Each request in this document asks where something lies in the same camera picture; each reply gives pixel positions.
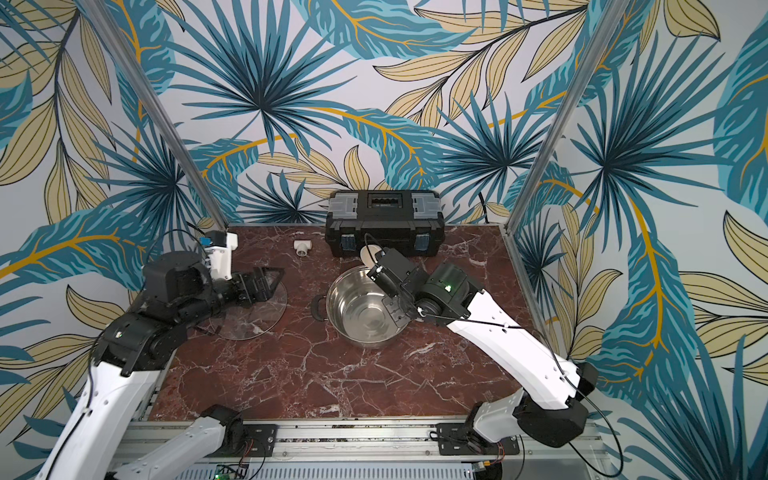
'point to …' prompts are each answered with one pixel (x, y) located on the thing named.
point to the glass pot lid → (247, 321)
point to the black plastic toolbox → (407, 219)
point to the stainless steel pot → (353, 305)
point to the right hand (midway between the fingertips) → (403, 297)
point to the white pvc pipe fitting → (302, 247)
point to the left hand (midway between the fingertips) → (269, 279)
